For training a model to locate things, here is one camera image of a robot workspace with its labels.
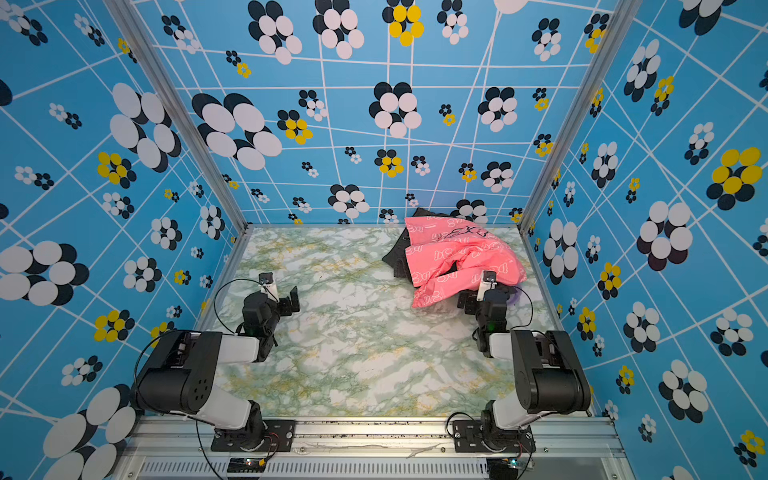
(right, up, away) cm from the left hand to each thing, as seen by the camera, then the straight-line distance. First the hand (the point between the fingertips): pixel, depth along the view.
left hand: (282, 287), depth 93 cm
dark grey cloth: (+37, +10, +18) cm, 42 cm away
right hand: (+63, 0, +1) cm, 63 cm away
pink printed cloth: (+53, +9, +3) cm, 54 cm away
